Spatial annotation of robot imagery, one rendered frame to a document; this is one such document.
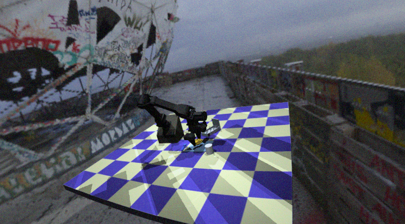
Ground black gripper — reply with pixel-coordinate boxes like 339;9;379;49
183;121;201;147

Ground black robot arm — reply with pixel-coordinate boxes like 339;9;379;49
137;93;207;133

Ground yellow round plate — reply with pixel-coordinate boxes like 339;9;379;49
195;139;203;145

